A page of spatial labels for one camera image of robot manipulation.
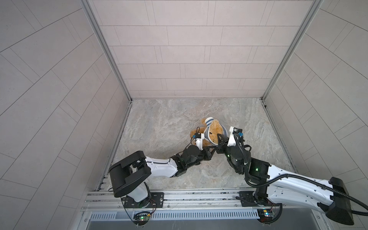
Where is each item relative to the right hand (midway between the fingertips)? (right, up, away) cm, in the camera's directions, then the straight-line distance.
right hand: (214, 136), depth 71 cm
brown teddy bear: (0, +4, -1) cm, 4 cm away
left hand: (+4, -8, +4) cm, 10 cm away
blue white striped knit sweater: (-4, +1, +3) cm, 5 cm away
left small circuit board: (-34, -36, -6) cm, 50 cm away
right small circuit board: (+24, -38, -3) cm, 45 cm away
